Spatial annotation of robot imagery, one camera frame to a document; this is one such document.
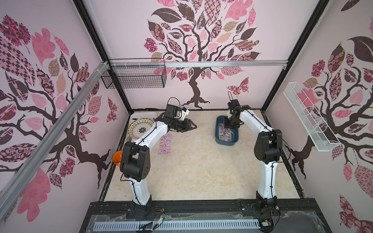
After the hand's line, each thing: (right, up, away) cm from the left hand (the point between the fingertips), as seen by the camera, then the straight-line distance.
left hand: (193, 129), depth 86 cm
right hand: (+24, +1, +11) cm, 26 cm away
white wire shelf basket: (+65, -4, -14) cm, 67 cm away
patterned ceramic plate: (-42, 0, +21) cm, 47 cm away
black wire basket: (-39, +37, +9) cm, 55 cm away
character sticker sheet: (+24, -5, +17) cm, 30 cm away
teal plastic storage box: (+31, -4, +17) cm, 36 cm away
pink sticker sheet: (-19, -11, +12) cm, 25 cm away
